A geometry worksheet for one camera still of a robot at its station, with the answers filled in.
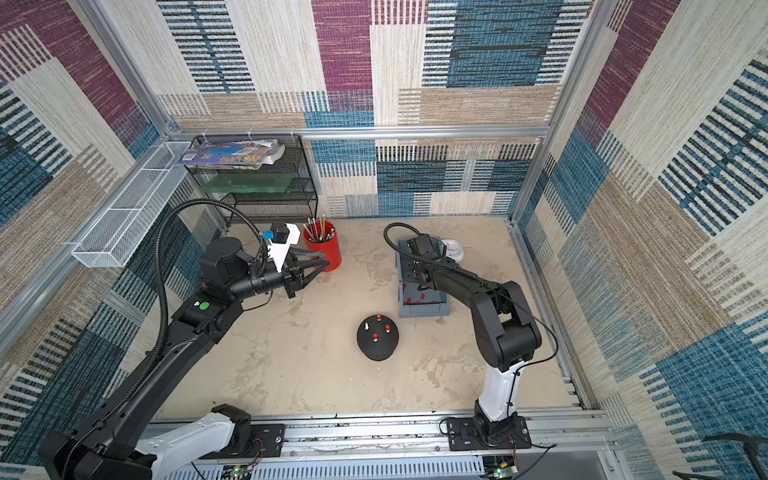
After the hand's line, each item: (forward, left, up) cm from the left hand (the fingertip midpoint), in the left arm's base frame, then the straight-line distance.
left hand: (325, 259), depth 66 cm
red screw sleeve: (-2, -11, -22) cm, 25 cm away
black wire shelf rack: (+49, +21, -28) cm, 60 cm away
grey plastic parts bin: (+10, -22, -35) cm, 43 cm away
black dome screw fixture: (-8, -10, -29) cm, 32 cm away
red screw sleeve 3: (-7, -10, -22) cm, 26 cm away
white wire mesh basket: (+6, +50, 0) cm, 50 cm away
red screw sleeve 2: (-5, -13, -22) cm, 27 cm away
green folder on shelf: (+38, +29, -8) cm, 48 cm away
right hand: (+16, -24, -29) cm, 41 cm away
